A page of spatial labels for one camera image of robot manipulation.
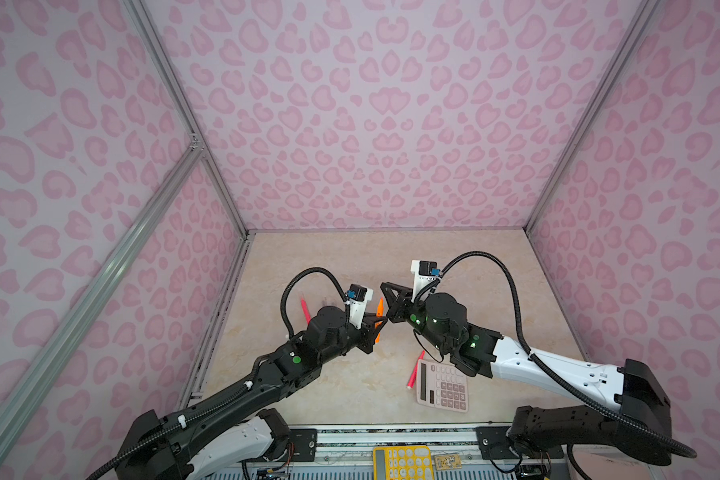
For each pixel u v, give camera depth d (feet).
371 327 2.10
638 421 1.23
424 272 2.00
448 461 2.31
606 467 2.26
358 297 2.06
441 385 2.65
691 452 1.23
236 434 1.87
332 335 1.81
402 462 2.31
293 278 1.77
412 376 2.69
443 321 1.71
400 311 2.01
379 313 2.31
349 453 2.37
